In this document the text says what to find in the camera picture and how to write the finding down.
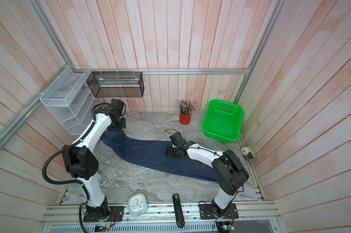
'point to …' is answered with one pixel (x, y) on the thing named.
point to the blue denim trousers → (152, 153)
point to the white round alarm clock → (137, 204)
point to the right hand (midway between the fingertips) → (168, 152)
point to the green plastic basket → (222, 121)
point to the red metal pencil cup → (185, 119)
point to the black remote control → (178, 211)
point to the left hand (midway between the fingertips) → (118, 128)
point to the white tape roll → (245, 150)
